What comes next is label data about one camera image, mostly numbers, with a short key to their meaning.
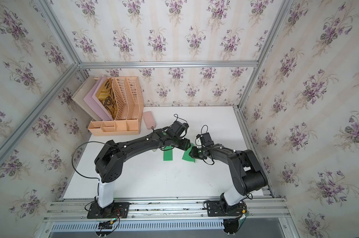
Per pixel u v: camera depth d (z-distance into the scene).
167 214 0.73
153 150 0.60
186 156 0.93
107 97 0.99
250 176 0.45
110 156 0.55
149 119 1.12
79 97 0.86
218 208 0.73
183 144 0.78
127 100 1.18
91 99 0.86
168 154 0.93
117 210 0.72
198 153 0.81
